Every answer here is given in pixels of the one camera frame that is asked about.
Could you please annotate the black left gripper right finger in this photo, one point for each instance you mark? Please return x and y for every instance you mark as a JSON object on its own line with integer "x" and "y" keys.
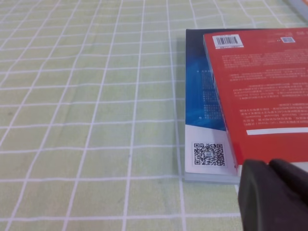
{"x": 294, "y": 205}

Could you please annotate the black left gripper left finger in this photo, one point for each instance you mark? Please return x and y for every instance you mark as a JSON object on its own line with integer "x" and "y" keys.
{"x": 260, "y": 192}

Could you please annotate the blue and white book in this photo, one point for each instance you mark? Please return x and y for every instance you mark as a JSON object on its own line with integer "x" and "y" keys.
{"x": 208, "y": 155}

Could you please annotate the red paperback book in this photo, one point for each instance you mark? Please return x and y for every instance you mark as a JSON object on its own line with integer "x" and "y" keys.
{"x": 261, "y": 81}

